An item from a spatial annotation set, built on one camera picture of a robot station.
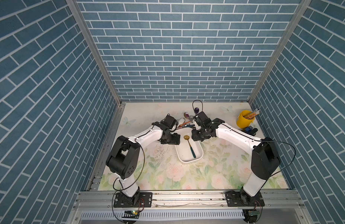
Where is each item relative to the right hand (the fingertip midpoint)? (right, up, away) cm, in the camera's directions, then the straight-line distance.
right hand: (194, 137), depth 88 cm
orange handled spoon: (-5, +8, +18) cm, 20 cm away
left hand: (-11, -4, +2) cm, 12 cm away
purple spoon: (+4, +17, +27) cm, 32 cm away
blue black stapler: (+42, +2, +13) cm, 44 cm away
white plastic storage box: (-3, -10, +5) cm, 12 cm away
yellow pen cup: (+37, +9, +13) cm, 40 cm away
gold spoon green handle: (-4, -2, +11) cm, 12 cm away
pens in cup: (+41, +14, +9) cm, 44 cm away
